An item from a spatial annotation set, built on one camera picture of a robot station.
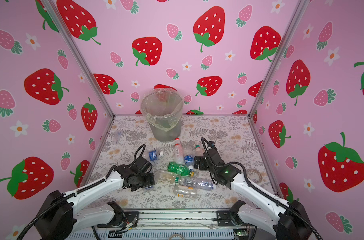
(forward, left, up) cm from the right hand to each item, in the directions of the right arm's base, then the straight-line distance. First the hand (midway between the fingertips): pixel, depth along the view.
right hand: (200, 157), depth 81 cm
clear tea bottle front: (-16, +7, -9) cm, 20 cm away
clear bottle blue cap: (-9, 0, -15) cm, 17 cm away
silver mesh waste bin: (+22, +32, -11) cm, 40 cm away
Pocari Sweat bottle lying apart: (+3, +29, -7) cm, 30 cm away
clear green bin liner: (+37, +30, +2) cm, 48 cm away
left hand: (-14, +27, -10) cm, 32 cm away
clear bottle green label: (+11, +2, -12) cm, 17 cm away
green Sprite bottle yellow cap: (-5, +12, -8) cm, 15 cm away
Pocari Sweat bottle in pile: (+11, +8, -12) cm, 18 cm away
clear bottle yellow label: (-8, +20, -13) cm, 25 cm away
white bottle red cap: (+7, +14, -7) cm, 17 cm away
